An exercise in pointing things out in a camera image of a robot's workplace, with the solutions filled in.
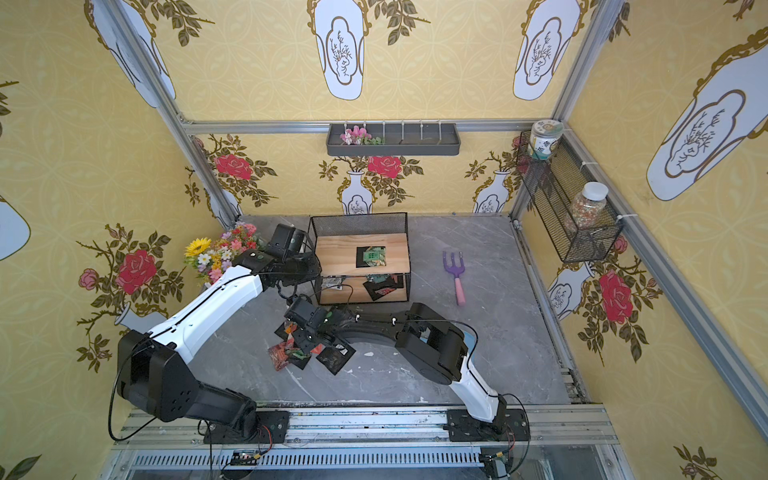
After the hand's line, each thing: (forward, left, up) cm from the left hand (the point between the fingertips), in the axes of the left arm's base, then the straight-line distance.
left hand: (308, 267), depth 85 cm
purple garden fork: (+8, -47, -16) cm, 51 cm away
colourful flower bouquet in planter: (+5, +28, 0) cm, 28 cm away
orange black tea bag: (-11, +8, -16) cm, 21 cm away
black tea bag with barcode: (-20, -7, -16) cm, 27 cm away
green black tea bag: (+3, -18, 0) cm, 18 cm away
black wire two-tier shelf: (+11, -6, -2) cm, 13 cm away
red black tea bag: (-19, +9, -16) cm, 27 cm away
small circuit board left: (-43, +13, -20) cm, 49 cm away
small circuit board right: (-46, -47, -18) cm, 68 cm away
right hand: (-11, +1, -14) cm, 17 cm away
